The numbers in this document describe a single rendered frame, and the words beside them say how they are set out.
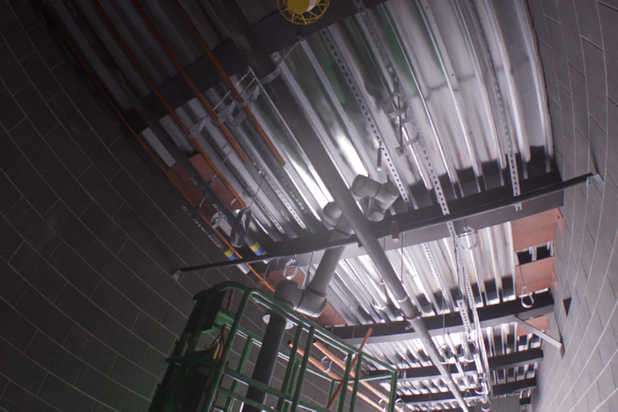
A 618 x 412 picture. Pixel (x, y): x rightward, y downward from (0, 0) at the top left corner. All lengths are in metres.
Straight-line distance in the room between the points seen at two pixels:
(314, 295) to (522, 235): 1.99
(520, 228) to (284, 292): 2.11
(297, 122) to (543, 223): 2.46
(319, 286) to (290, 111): 1.25
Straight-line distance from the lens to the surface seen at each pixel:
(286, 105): 1.37
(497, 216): 2.69
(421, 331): 2.75
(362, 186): 1.67
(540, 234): 3.34
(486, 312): 4.28
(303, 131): 1.41
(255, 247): 2.59
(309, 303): 2.22
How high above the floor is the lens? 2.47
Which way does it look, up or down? 49 degrees up
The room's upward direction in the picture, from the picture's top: 17 degrees clockwise
